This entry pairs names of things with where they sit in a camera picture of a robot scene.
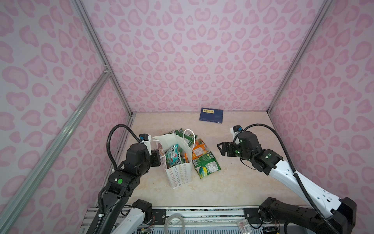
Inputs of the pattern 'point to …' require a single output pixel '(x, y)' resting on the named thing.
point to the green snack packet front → (206, 165)
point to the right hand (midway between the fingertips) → (223, 144)
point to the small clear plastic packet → (245, 226)
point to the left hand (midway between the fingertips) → (158, 148)
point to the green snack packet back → (189, 138)
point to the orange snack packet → (199, 148)
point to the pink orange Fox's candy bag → (185, 155)
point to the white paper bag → (180, 173)
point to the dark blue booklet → (211, 115)
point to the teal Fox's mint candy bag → (171, 155)
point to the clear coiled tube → (171, 217)
